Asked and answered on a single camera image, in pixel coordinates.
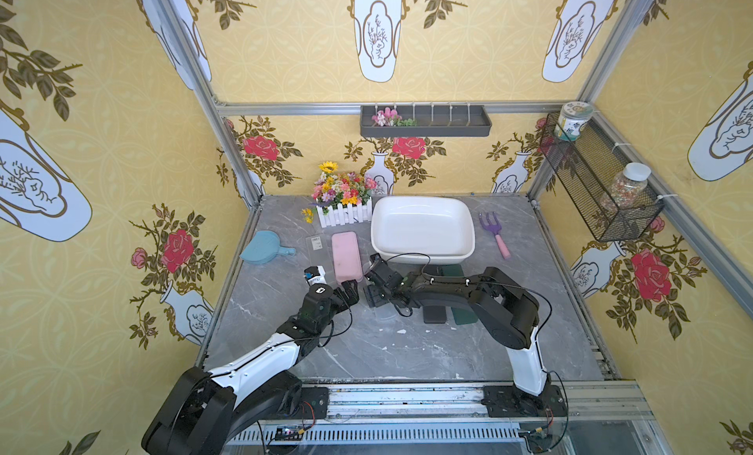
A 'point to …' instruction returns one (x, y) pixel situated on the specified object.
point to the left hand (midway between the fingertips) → (336, 285)
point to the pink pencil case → (346, 254)
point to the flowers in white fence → (340, 199)
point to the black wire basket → (586, 168)
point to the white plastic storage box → (422, 229)
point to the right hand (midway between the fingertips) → (383, 283)
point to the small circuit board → (288, 432)
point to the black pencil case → (434, 315)
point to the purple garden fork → (496, 227)
